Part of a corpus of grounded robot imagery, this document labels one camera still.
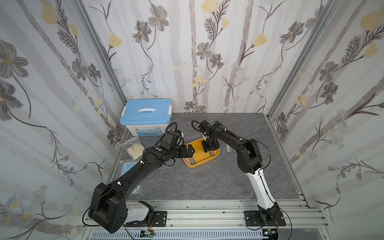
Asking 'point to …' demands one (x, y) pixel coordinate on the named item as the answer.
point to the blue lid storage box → (146, 117)
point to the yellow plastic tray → (201, 157)
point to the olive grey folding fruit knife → (211, 153)
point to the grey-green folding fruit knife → (192, 161)
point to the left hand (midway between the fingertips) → (189, 150)
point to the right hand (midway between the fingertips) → (211, 145)
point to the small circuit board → (147, 234)
